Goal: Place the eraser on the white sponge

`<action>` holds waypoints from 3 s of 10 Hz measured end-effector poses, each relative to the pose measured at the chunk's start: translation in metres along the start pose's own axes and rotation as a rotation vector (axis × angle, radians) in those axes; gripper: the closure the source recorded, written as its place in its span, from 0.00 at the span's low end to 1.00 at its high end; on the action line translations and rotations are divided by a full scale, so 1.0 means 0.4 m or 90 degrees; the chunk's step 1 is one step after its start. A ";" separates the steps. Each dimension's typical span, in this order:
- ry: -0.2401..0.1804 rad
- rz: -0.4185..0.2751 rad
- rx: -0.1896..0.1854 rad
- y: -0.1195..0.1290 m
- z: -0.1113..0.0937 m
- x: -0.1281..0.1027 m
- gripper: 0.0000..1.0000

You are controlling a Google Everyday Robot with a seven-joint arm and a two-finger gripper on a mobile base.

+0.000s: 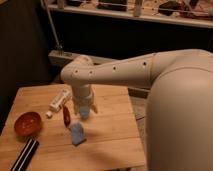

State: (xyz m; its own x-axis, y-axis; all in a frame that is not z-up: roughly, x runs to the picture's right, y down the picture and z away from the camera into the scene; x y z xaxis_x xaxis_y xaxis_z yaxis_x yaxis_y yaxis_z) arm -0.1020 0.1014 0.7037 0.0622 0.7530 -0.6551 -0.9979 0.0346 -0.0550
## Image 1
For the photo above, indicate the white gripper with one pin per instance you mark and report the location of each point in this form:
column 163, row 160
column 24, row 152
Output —
column 83, row 99

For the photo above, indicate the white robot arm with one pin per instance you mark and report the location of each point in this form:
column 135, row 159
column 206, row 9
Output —
column 179, row 111

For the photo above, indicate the white tube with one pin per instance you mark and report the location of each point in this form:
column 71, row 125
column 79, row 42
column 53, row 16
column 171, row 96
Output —
column 58, row 101

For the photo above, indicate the wooden table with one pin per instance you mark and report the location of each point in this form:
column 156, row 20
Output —
column 112, row 136

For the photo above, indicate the grey baseboard heater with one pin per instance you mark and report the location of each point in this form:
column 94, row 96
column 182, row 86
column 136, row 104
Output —
column 61, row 59

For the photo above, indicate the red wooden bowl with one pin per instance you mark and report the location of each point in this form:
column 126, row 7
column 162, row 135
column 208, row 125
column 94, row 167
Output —
column 28, row 124

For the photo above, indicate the metal pole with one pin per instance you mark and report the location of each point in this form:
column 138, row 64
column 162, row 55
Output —
column 58, row 45

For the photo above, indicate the cluttered shelf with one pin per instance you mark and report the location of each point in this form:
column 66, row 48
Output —
column 194, row 13

